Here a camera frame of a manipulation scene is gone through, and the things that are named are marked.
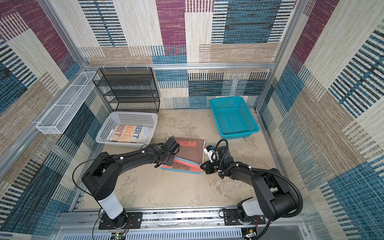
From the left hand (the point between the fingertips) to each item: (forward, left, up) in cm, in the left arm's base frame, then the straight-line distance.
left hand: (167, 156), depth 92 cm
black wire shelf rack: (+46, +30, +15) cm, 57 cm away
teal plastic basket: (+35, -47, -4) cm, 59 cm away
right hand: (-7, -21, -1) cm, 22 cm away
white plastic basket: (+29, +22, +2) cm, 36 cm away
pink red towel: (-1, -13, +1) cm, 14 cm away
